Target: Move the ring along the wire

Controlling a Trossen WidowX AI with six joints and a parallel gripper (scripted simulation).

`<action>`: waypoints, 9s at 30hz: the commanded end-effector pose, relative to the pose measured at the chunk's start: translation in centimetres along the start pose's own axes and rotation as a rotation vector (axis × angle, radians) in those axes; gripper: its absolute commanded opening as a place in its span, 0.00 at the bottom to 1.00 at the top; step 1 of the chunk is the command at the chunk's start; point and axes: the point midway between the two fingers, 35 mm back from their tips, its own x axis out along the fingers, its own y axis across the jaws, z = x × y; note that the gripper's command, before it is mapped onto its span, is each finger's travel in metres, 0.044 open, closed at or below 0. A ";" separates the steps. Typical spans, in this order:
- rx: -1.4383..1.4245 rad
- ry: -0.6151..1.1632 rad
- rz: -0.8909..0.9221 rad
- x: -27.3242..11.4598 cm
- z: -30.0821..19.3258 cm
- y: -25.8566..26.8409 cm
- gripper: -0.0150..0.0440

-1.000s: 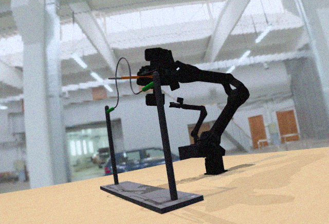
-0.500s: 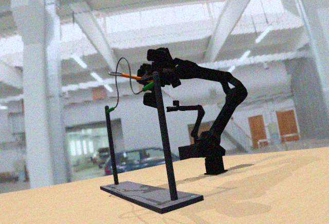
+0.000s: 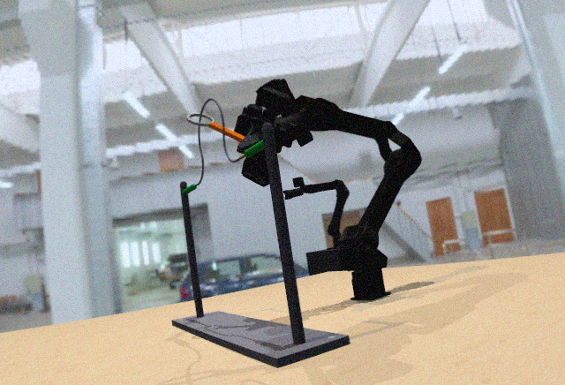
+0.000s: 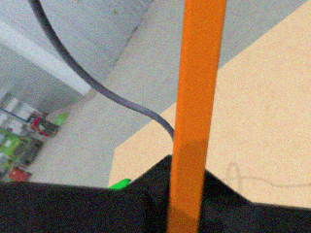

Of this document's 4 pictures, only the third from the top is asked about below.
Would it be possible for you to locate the orange handle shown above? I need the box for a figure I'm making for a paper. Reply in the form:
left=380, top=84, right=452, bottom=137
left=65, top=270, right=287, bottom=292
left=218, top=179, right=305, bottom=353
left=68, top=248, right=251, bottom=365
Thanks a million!
left=186, top=113, right=245, bottom=142

